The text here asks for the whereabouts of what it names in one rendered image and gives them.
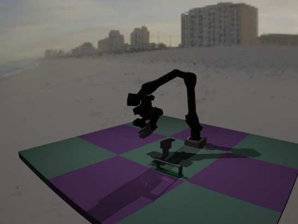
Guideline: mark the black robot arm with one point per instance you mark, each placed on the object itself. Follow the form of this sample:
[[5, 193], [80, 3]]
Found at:
[[149, 87]]

